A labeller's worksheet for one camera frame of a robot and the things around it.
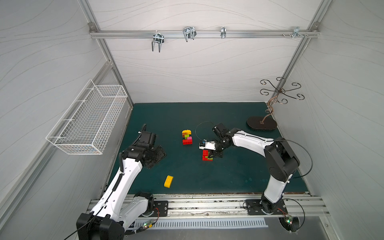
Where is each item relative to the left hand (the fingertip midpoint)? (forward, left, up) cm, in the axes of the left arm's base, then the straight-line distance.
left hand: (161, 156), depth 78 cm
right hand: (+9, -27, -10) cm, 30 cm away
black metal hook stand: (+32, -68, -9) cm, 75 cm away
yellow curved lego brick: (+24, -12, -10) cm, 28 cm away
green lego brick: (+4, -27, -10) cm, 29 cm away
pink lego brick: (+19, -14, -11) cm, 25 cm away
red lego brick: (+16, -12, -11) cm, 23 cm away
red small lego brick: (+5, -24, -6) cm, 25 cm away
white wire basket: (+6, +34, +18) cm, 39 cm away
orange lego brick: (+21, -10, -9) cm, 25 cm away
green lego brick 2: (+20, -12, -10) cm, 25 cm away
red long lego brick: (+4, -24, -11) cm, 27 cm away
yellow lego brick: (-9, -3, -11) cm, 15 cm away
